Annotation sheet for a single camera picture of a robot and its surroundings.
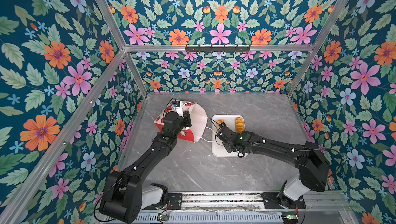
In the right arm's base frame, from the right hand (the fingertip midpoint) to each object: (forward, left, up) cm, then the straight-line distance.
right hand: (230, 140), depth 85 cm
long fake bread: (+14, -8, -6) cm, 17 cm away
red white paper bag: (+16, +18, -3) cm, 24 cm away
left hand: (+11, +22, +16) cm, 29 cm away
